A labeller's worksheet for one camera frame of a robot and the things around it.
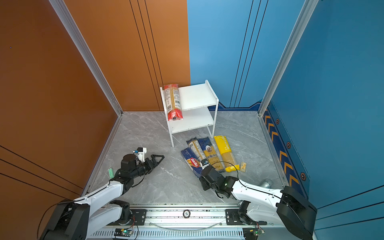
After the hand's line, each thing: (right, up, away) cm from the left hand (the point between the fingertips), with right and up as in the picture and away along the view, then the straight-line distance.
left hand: (161, 159), depth 85 cm
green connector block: (-30, -9, +2) cm, 32 cm away
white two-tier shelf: (+21, +31, -5) cm, 38 cm away
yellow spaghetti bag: (+39, 0, +7) cm, 40 cm away
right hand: (+23, -11, -1) cm, 25 cm away
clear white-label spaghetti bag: (+18, +7, +12) cm, 23 cm away
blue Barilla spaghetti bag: (+18, -2, +2) cm, 18 cm away
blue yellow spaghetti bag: (+29, +1, +9) cm, 31 cm away
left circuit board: (-15, -32, -14) cm, 38 cm away
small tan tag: (+48, -6, +4) cm, 49 cm away
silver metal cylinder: (+59, -13, -4) cm, 60 cm away
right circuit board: (+46, -32, -15) cm, 58 cm away
